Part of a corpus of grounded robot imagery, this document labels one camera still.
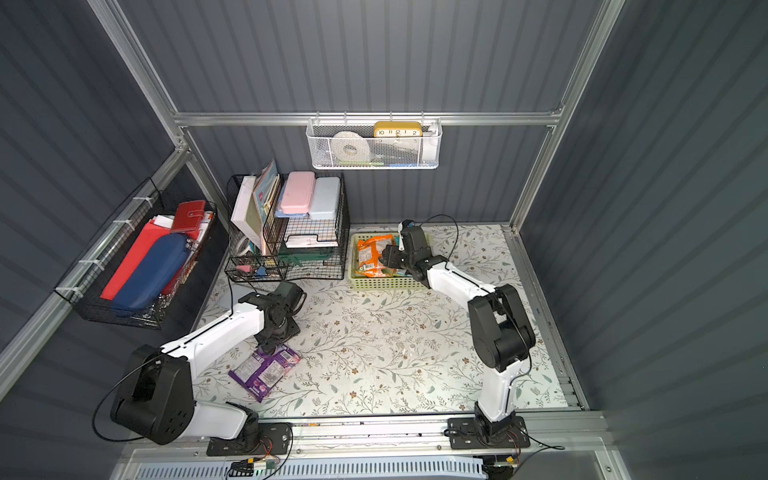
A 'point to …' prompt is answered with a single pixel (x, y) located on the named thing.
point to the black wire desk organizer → (287, 227)
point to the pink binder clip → (246, 268)
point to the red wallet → (189, 217)
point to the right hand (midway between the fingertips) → (397, 258)
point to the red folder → (133, 258)
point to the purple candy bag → (260, 373)
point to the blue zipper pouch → (154, 274)
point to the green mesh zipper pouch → (298, 255)
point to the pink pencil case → (298, 193)
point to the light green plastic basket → (370, 283)
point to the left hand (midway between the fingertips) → (284, 335)
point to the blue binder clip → (261, 270)
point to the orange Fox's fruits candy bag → (382, 240)
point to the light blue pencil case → (326, 197)
